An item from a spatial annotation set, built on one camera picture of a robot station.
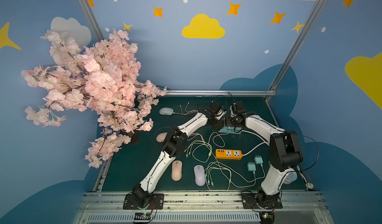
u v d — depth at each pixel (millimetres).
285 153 498
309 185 839
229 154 883
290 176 780
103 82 449
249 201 744
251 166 851
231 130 925
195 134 993
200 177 802
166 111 1100
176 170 816
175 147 638
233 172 843
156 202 737
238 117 720
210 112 813
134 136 982
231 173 828
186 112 1111
